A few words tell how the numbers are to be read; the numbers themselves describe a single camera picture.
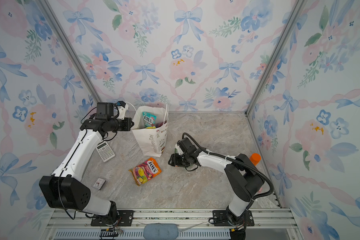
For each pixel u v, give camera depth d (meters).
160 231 0.69
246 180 0.46
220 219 0.73
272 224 0.75
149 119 0.86
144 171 0.86
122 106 0.71
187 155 0.76
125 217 0.74
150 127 0.80
